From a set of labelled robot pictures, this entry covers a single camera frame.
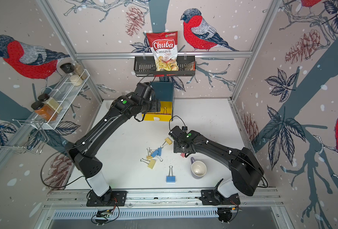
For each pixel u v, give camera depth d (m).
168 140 0.95
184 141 0.58
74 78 0.83
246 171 0.42
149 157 0.88
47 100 0.66
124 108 0.50
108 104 0.96
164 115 0.83
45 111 0.64
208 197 0.73
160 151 0.90
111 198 0.70
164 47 0.81
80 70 0.86
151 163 0.85
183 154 0.88
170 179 0.80
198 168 0.81
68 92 0.83
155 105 0.67
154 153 0.90
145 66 0.95
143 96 0.56
